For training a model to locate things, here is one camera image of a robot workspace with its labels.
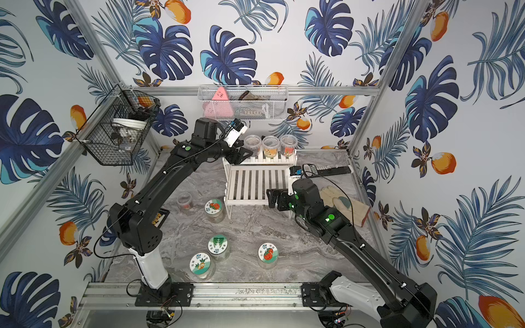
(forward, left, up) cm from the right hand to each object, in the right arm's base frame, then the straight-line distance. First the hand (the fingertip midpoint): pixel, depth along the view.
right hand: (279, 188), depth 74 cm
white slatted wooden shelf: (+12, +13, -12) cm, 22 cm away
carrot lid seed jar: (-22, +28, -18) cm, 40 cm away
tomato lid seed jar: (+1, +27, -17) cm, 32 cm away
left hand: (+15, +12, +8) cm, 21 cm away
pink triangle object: (+36, +26, +10) cm, 46 cm away
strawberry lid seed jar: (-18, +4, -18) cm, 26 cm away
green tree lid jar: (-15, +23, -18) cm, 33 cm away
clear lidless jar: (+16, +10, +8) cm, 21 cm away
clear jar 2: (+16, -3, +8) cm, 18 cm away
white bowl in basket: (+22, +57, +12) cm, 62 cm away
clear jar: (+15, +3, +7) cm, 17 cm away
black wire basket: (+27, +73, +3) cm, 78 cm away
